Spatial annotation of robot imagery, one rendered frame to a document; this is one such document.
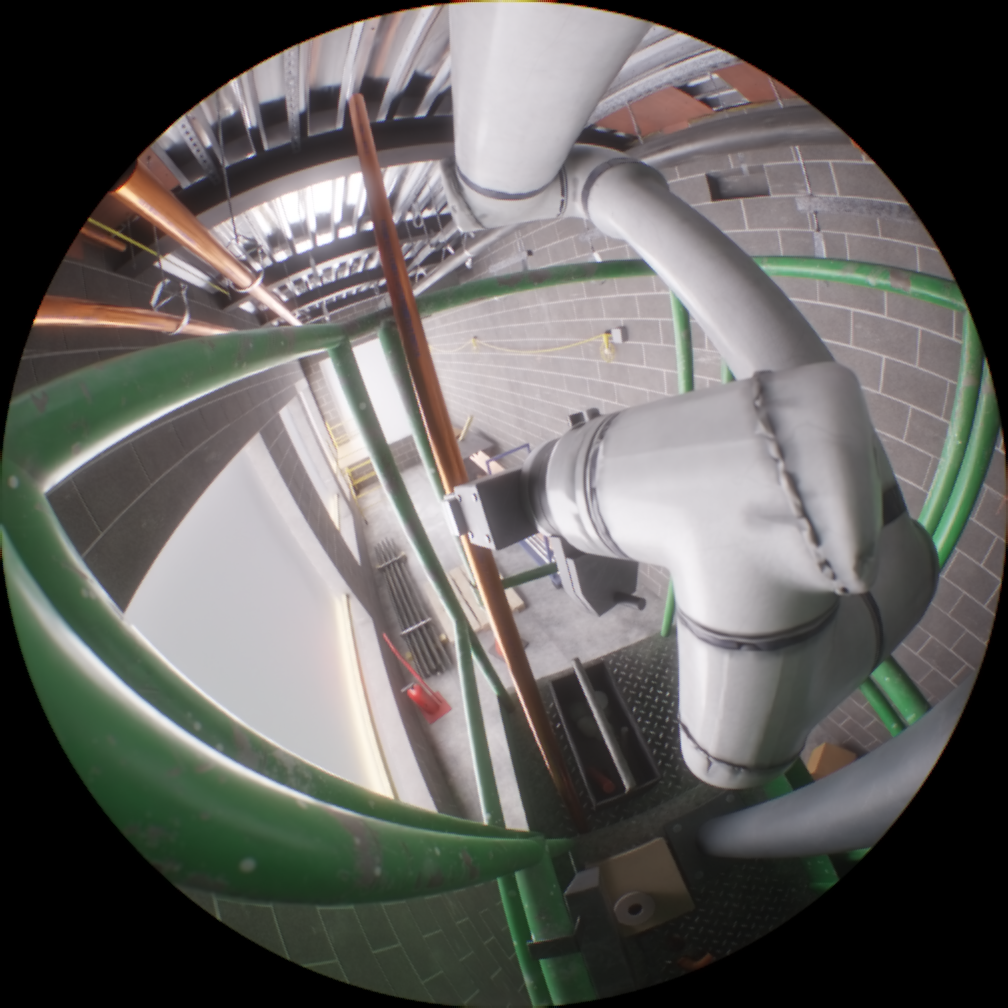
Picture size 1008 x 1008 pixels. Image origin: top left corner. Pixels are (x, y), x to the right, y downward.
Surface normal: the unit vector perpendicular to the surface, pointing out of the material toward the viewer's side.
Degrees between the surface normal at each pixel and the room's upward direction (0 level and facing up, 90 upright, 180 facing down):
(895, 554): 41
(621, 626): 0
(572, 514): 85
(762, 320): 57
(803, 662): 65
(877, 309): 90
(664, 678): 0
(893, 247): 90
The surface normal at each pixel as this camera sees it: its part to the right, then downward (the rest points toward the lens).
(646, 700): -0.23, -0.81
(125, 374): 0.91, -0.42
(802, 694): -0.08, 0.15
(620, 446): -0.85, -0.32
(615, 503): -0.87, 0.25
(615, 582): 0.44, 0.00
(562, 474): -0.89, -0.09
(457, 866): 0.97, -0.22
